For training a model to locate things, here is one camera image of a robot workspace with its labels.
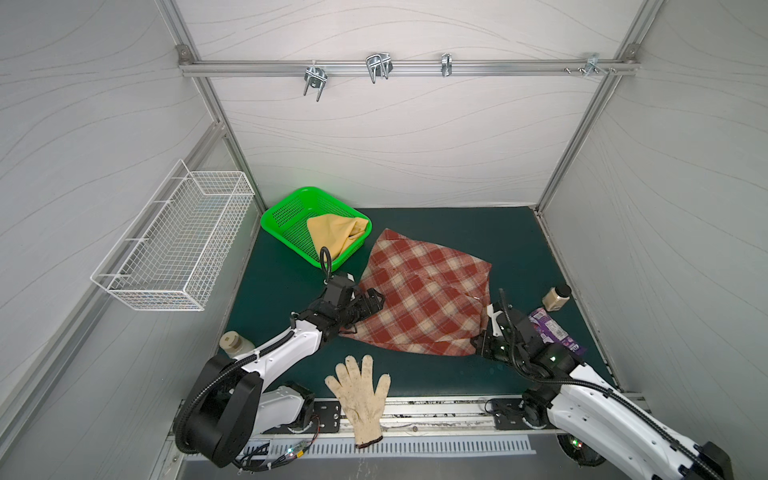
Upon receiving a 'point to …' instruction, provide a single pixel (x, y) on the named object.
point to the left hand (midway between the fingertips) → (380, 299)
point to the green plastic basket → (289, 222)
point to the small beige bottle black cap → (556, 297)
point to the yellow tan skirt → (336, 231)
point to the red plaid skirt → (434, 299)
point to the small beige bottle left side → (234, 344)
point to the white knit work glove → (362, 401)
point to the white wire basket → (168, 255)
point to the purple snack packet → (551, 332)
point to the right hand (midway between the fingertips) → (475, 332)
